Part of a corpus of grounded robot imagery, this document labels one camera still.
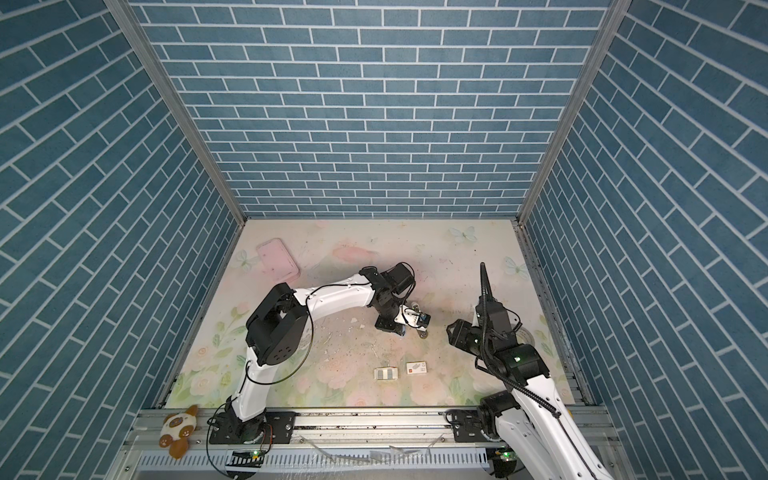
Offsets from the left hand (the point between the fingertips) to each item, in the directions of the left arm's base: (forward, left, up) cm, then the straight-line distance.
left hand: (402, 323), depth 90 cm
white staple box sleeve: (-13, -4, 0) cm, 13 cm away
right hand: (-6, -12, +11) cm, 18 cm away
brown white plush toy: (-27, +55, 0) cm, 61 cm away
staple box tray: (-14, +5, -2) cm, 15 cm away
